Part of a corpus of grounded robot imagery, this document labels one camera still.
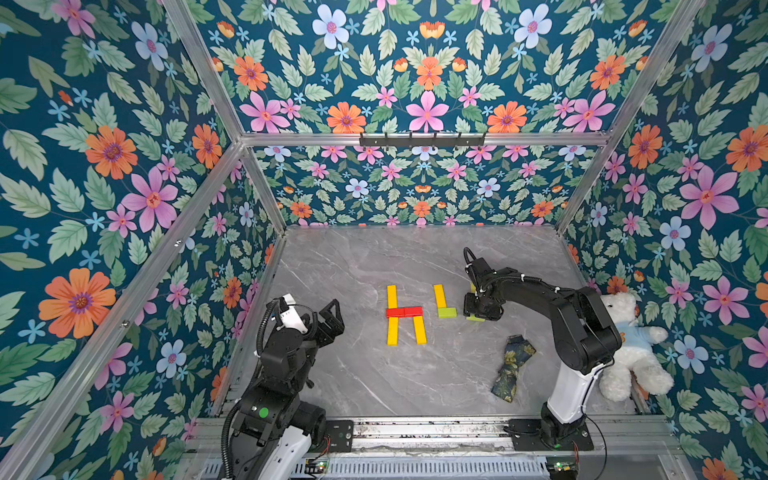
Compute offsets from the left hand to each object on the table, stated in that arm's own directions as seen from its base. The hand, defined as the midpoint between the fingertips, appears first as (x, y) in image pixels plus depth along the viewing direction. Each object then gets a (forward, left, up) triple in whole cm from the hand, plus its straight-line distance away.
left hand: (330, 308), depth 70 cm
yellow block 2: (+3, -22, -24) cm, 33 cm away
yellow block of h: (+17, -14, -24) cm, 32 cm away
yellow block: (+4, -14, -24) cm, 28 cm away
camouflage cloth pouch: (-7, -50, -21) cm, 54 cm away
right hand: (+9, -42, -24) cm, 50 cm away
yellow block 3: (+16, -31, -24) cm, 42 cm away
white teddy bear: (-12, -80, -19) cm, 83 cm away
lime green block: (+9, -32, -25) cm, 41 cm away
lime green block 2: (+4, -39, -19) cm, 44 cm away
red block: (+11, -16, -24) cm, 31 cm away
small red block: (+11, -21, -24) cm, 34 cm away
